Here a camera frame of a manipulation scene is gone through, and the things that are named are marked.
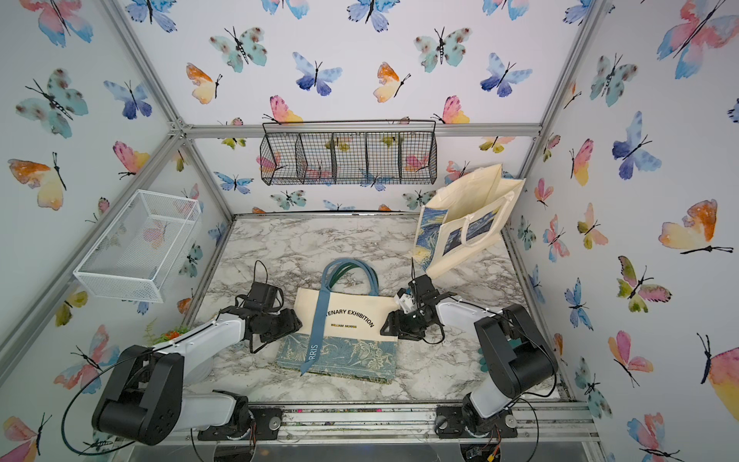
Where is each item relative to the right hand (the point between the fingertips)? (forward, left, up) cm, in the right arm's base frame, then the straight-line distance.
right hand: (391, 332), depth 87 cm
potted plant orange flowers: (-10, +62, +11) cm, 63 cm away
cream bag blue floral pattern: (-2, +15, -1) cm, 15 cm away
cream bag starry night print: (+26, -19, +24) cm, 40 cm away
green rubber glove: (-7, -26, -2) cm, 27 cm away
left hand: (+2, +29, -2) cm, 29 cm away
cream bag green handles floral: (+24, +20, -1) cm, 31 cm away
